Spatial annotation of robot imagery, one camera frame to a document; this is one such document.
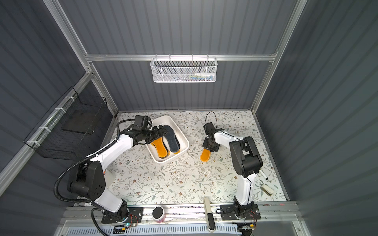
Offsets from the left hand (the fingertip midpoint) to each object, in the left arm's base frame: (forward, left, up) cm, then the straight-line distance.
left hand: (164, 134), depth 88 cm
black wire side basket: (-8, +47, +13) cm, 49 cm away
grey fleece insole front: (+7, -2, -13) cm, 15 cm away
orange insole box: (-5, -7, -13) cm, 15 cm away
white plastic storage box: (+22, +2, -12) cm, 25 cm away
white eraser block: (-29, -57, -12) cm, 65 cm away
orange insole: (-5, +3, -12) cm, 13 cm away
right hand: (-1, -29, -15) cm, 32 cm away
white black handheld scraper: (-43, -25, -10) cm, 51 cm away
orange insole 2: (-7, -25, -14) cm, 30 cm away
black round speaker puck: (-40, 0, -10) cm, 41 cm away
